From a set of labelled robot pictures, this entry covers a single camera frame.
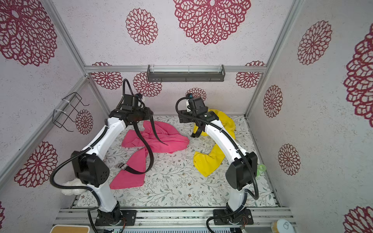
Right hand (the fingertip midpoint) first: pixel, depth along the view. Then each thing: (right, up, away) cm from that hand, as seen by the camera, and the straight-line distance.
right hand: (183, 111), depth 82 cm
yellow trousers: (+14, -29, +10) cm, 34 cm away
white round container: (+46, -55, -14) cm, 73 cm away
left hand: (-20, -1, +5) cm, 20 cm away
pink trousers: (-5, -17, +11) cm, 21 cm away
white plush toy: (-59, -43, -6) cm, 73 cm away
